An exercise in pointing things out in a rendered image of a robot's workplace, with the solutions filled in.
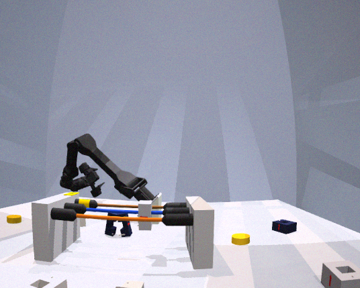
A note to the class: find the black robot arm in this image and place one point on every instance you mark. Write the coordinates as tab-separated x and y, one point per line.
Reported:
125	182

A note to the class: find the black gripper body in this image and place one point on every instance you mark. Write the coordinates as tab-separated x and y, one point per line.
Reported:
95	190

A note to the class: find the yellow short cylinder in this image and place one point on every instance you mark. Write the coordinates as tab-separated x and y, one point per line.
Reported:
240	239
13	219

